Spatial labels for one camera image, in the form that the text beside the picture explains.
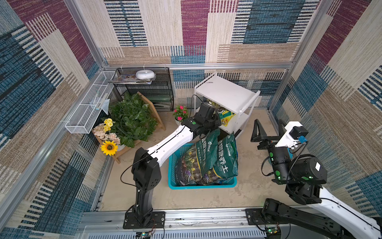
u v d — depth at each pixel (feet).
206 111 2.03
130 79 2.94
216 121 2.36
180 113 3.28
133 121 2.71
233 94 2.66
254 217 2.43
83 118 3.00
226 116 2.74
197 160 2.53
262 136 1.52
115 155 2.88
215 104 2.50
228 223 2.39
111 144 2.39
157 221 2.39
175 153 2.37
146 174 1.57
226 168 2.21
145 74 2.88
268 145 1.52
